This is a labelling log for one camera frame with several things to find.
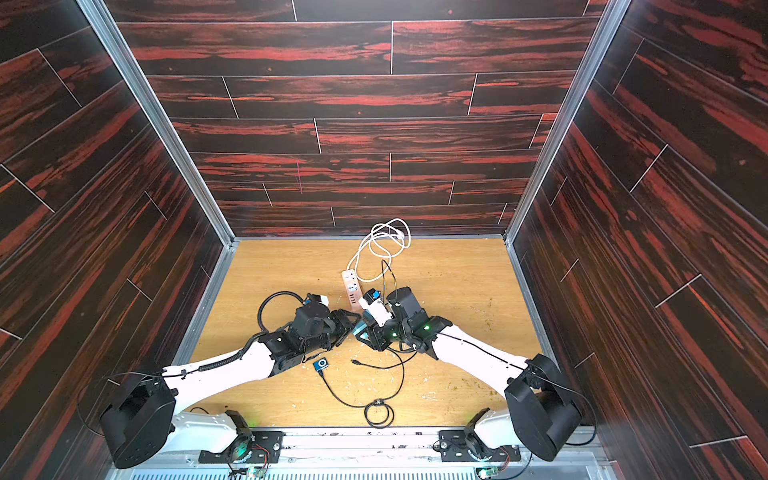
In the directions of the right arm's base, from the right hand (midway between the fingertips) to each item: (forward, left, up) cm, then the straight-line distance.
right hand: (367, 328), depth 83 cm
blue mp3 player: (-7, +14, -10) cm, 19 cm away
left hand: (+1, +1, +3) cm, 3 cm away
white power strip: (+19, +7, -8) cm, 22 cm away
